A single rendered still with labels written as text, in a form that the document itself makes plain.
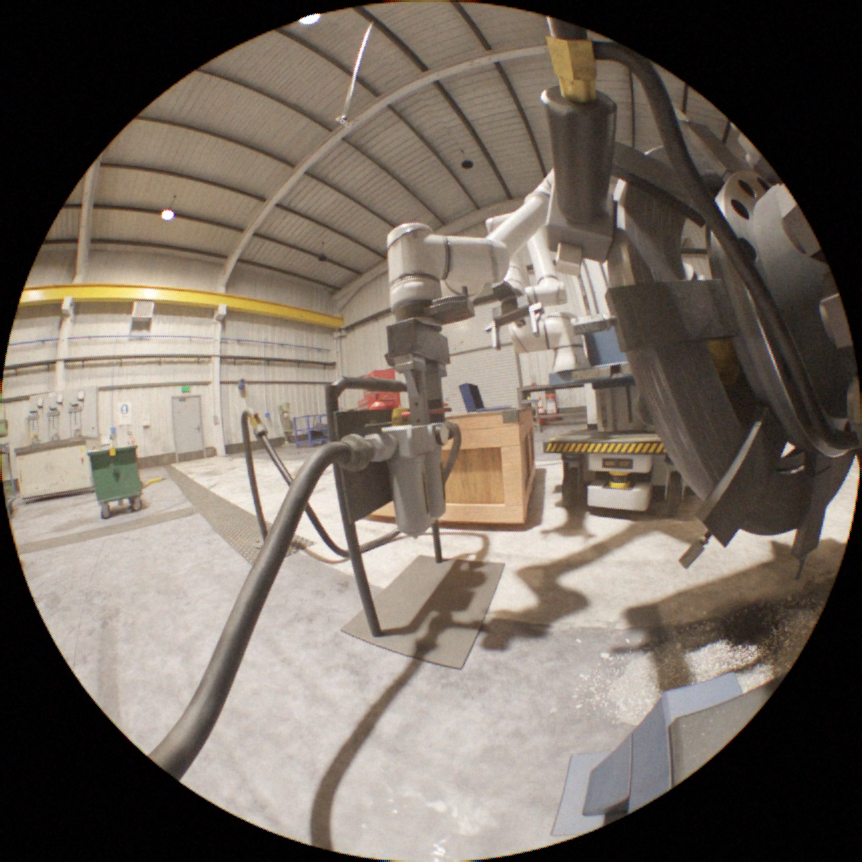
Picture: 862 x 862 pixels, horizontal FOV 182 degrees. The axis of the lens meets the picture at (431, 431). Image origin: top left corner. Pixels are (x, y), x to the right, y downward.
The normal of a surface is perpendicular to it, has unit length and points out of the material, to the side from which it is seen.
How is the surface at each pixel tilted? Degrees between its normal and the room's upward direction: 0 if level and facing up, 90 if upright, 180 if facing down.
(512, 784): 0
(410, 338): 90
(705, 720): 0
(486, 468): 90
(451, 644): 0
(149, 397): 90
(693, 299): 90
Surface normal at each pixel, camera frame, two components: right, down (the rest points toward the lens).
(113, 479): 0.93, -0.07
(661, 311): -0.41, 0.09
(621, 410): -0.78, 0.11
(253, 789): -0.11, -0.99
